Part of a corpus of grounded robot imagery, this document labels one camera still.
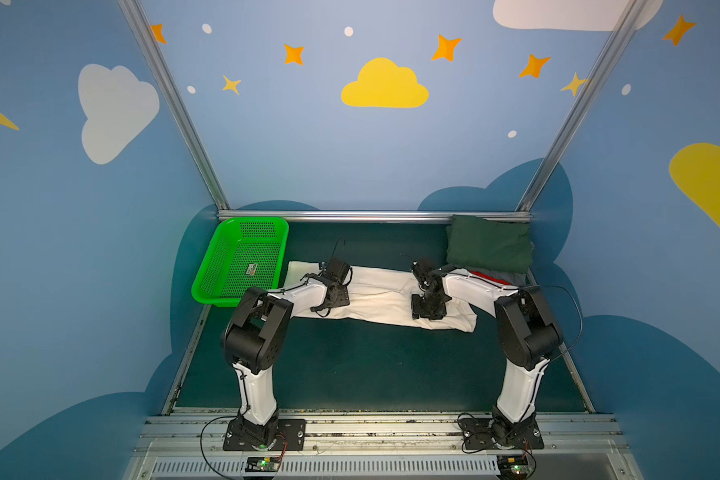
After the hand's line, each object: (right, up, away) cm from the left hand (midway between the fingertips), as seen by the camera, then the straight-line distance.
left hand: (337, 298), depth 99 cm
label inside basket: (-32, +9, +8) cm, 35 cm away
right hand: (+28, -4, -4) cm, 29 cm away
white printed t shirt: (+16, +1, 0) cm, 16 cm away
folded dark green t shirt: (+48, +20, +5) cm, 52 cm away
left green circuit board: (-16, -36, -28) cm, 48 cm away
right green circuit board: (+45, -37, -28) cm, 65 cm away
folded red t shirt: (+53, +7, +3) cm, 54 cm away
